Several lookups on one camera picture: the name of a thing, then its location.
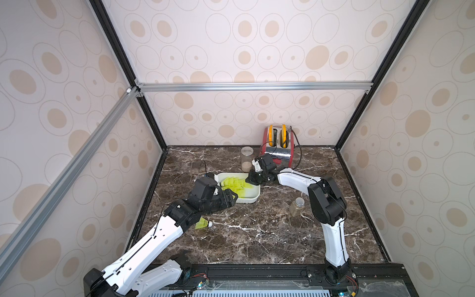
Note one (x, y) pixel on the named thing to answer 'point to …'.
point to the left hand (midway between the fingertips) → (237, 198)
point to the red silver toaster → (278, 142)
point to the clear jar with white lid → (247, 156)
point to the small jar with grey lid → (297, 206)
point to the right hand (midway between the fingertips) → (242, 183)
